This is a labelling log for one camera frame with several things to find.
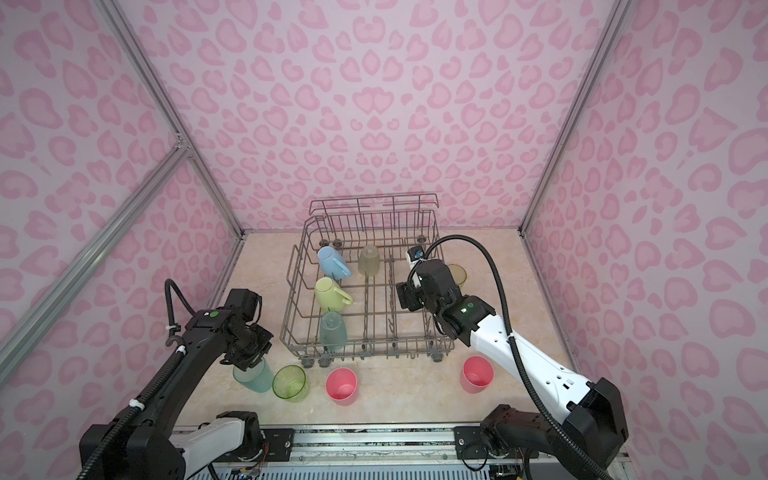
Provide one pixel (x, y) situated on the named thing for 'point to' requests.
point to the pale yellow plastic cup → (369, 261)
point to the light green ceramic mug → (329, 295)
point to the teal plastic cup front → (258, 378)
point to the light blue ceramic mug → (332, 264)
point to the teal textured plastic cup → (333, 332)
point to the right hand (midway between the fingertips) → (411, 278)
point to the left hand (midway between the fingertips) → (270, 345)
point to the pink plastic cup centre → (342, 386)
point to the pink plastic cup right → (477, 373)
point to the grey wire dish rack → (341, 281)
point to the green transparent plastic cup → (290, 383)
